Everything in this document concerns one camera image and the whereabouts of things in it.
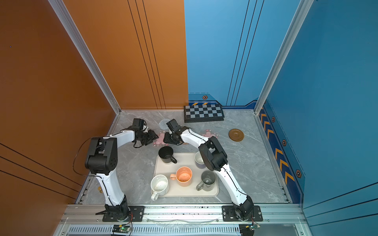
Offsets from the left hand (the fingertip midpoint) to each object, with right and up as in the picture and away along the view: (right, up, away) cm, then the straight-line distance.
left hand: (157, 136), depth 102 cm
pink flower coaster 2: (+2, -4, -1) cm, 4 cm away
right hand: (+5, -3, -2) cm, 6 cm away
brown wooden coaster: (+57, +1, +4) cm, 57 cm away
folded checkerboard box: (+33, +17, +11) cm, 39 cm away
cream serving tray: (+21, -13, -10) cm, 26 cm away
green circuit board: (-10, -42, -31) cm, 53 cm away
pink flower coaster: (+37, +2, +4) cm, 37 cm away
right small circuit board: (+52, -41, -32) cm, 74 cm away
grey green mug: (+34, -23, -21) cm, 46 cm away
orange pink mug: (+20, -21, -17) cm, 34 cm away
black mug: (+9, -9, -14) cm, 19 cm away
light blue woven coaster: (+2, +9, +10) cm, 14 cm away
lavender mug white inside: (+29, -14, -10) cm, 34 cm away
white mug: (+7, -26, -20) cm, 33 cm away
